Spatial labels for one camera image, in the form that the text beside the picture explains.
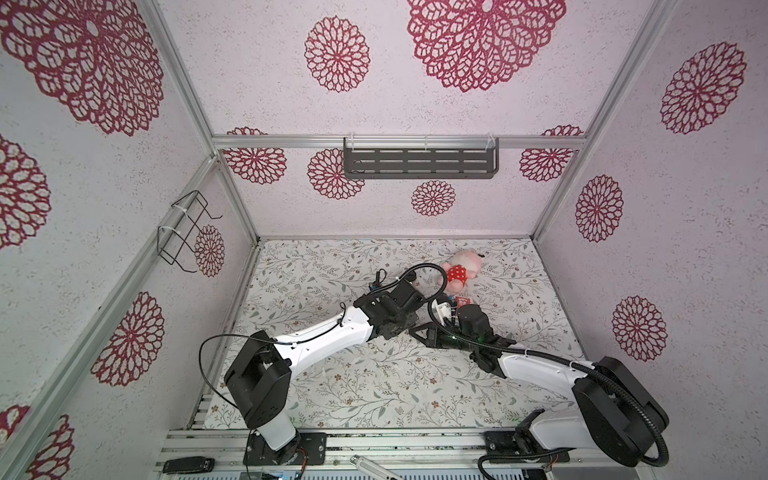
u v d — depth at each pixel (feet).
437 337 2.40
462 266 3.41
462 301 3.28
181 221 2.52
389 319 1.94
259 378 1.42
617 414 1.40
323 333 1.63
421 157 3.09
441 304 2.55
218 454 2.44
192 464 2.25
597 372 1.55
